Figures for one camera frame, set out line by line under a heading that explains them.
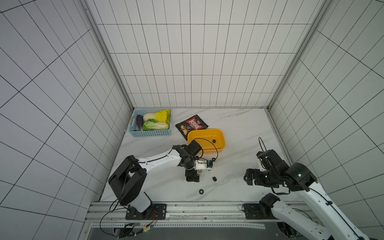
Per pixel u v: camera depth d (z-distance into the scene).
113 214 0.73
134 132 0.98
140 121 1.04
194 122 1.10
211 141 1.00
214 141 1.00
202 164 0.72
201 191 0.79
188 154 0.62
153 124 1.00
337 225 0.39
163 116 1.01
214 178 0.83
